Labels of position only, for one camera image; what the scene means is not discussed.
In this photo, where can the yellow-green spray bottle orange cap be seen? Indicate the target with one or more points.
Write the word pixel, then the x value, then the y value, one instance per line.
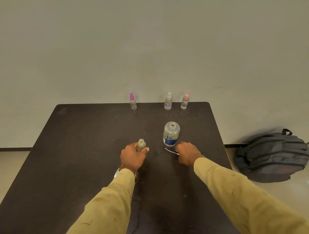
pixel 141 144

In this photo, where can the small bottle magenta cap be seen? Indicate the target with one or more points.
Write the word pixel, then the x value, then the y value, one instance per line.
pixel 133 105

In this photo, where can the small clear bottle pink cap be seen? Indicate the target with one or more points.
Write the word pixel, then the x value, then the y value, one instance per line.
pixel 184 104

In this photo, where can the grey backpack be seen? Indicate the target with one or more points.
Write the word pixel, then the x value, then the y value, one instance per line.
pixel 272 156

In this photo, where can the large clear bottle blue label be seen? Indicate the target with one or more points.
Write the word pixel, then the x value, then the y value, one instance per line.
pixel 171 135

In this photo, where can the person's right forearm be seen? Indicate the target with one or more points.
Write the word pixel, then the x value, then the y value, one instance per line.
pixel 246 197

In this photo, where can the purple-tinted spray bottle white cap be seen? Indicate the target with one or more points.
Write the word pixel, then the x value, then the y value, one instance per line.
pixel 168 105

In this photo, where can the person's left forearm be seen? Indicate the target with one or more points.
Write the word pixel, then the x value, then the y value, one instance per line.
pixel 103 207

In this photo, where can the silver wristwatch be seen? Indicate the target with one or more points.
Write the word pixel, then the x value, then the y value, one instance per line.
pixel 117 171

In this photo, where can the person's left hand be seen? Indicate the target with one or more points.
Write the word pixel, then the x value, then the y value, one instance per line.
pixel 131 158

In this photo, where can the person's right hand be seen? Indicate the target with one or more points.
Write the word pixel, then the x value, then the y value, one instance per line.
pixel 189 153

